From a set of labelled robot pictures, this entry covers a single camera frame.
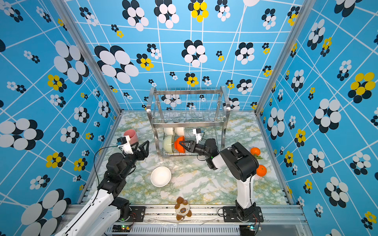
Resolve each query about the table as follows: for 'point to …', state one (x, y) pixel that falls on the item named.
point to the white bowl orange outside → (161, 176)
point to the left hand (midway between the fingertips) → (145, 141)
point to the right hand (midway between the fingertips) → (182, 143)
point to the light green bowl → (168, 143)
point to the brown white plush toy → (182, 209)
